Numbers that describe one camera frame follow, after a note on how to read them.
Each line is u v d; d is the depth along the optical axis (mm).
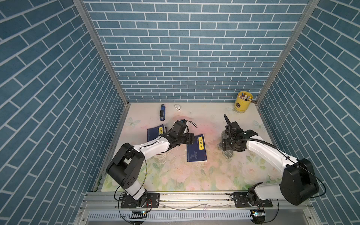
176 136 691
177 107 1150
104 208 716
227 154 889
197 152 912
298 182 416
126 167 448
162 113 1081
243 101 1054
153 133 985
